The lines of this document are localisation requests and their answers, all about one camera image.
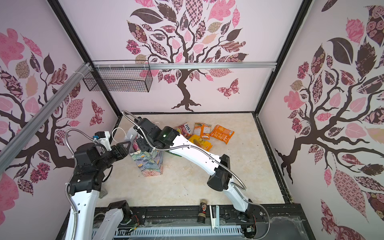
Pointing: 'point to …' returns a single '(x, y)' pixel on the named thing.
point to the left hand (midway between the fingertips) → (128, 146)
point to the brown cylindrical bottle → (201, 216)
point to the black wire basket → (120, 80)
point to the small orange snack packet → (202, 130)
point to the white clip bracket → (215, 221)
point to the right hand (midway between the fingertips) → (142, 138)
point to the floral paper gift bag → (150, 162)
